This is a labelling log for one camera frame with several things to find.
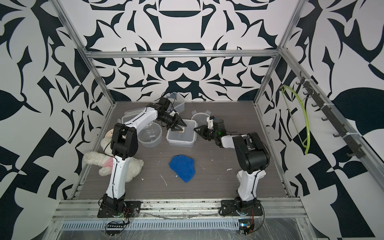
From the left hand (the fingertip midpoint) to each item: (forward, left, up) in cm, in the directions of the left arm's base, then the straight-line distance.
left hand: (185, 126), depth 95 cm
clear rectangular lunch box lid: (+18, +40, -9) cm, 45 cm away
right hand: (-1, -6, -2) cm, 7 cm away
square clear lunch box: (-7, 0, -3) cm, 8 cm away
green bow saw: (-23, -55, +15) cm, 61 cm away
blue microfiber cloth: (-24, +1, -5) cm, 24 cm away
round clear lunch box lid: (+15, -12, -11) cm, 22 cm away
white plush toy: (-20, +43, -1) cm, 47 cm away
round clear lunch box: (-1, +23, -10) cm, 25 cm away
